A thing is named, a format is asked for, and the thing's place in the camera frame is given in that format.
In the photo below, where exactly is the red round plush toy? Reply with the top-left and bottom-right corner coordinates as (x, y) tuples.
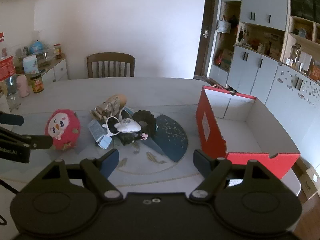
(44, 109), (81, 151)

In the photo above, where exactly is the brown jar with yellow label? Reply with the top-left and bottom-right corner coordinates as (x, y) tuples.
(29, 74), (45, 94)

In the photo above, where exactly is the light blue packet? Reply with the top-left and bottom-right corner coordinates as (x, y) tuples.
(96, 136), (112, 149)

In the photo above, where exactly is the white tin with blue print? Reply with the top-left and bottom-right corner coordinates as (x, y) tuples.
(22, 56), (39, 75)

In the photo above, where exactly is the black clip with pink flower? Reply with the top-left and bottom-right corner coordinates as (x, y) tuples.
(117, 131), (148, 147)

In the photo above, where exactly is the white sideboard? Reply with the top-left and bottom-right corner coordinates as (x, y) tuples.
(15, 54), (68, 83)

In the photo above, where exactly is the wooden chair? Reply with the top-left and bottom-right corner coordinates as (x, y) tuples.
(86, 52), (136, 78)

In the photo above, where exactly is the black scrunchie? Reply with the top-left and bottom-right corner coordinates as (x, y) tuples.
(132, 110), (157, 137)

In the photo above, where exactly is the blue globe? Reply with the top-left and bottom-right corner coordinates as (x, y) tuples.
(29, 41), (45, 55)

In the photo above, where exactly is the grey hanging basket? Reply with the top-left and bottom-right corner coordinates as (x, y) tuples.
(216, 19), (232, 33)

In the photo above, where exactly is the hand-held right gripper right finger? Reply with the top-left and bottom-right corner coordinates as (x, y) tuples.
(189, 149), (272, 203)

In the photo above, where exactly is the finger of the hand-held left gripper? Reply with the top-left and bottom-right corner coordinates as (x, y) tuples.
(0, 126), (54, 150)
(0, 112), (25, 127)

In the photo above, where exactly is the black cable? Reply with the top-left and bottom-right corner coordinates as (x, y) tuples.
(0, 179), (20, 195)

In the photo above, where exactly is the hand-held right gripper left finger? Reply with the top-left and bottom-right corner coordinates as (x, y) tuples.
(41, 149), (124, 203)

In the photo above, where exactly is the grey blue packet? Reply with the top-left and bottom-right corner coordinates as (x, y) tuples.
(88, 119), (107, 140)

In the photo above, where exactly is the pink bottle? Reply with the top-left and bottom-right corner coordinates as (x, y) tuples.
(16, 74), (30, 98)

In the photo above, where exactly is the white wall cabinet unit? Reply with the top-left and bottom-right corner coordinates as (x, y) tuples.
(209, 0), (320, 113)

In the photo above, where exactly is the clear glass container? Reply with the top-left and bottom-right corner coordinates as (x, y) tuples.
(35, 49), (57, 65)

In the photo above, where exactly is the white padded pouch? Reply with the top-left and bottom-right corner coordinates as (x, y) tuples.
(114, 119), (142, 133)

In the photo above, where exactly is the clear bottle with red label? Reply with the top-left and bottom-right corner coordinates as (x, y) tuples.
(0, 40), (18, 105)

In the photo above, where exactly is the brown cardboard box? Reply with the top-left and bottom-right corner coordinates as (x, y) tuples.
(299, 166), (320, 200)

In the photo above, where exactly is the red cardboard box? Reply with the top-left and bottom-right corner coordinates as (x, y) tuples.
(196, 85), (300, 180)

